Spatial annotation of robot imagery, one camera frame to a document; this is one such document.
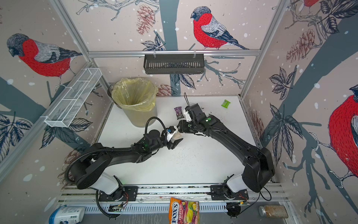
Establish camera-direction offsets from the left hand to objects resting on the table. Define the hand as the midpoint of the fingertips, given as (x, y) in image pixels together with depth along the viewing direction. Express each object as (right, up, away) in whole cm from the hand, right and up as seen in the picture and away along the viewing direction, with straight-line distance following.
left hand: (181, 132), depth 82 cm
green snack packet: (+37, +18, +32) cm, 52 cm away
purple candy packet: (-2, +10, +25) cm, 27 cm away
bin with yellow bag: (-34, +23, +22) cm, 46 cm away
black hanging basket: (-6, +49, +24) cm, 55 cm away
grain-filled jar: (+44, -35, -17) cm, 59 cm away
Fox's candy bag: (+1, -36, -16) cm, 39 cm away
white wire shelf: (-62, +21, -4) cm, 65 cm away
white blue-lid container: (-54, -35, -19) cm, 67 cm away
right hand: (-1, +4, -2) cm, 5 cm away
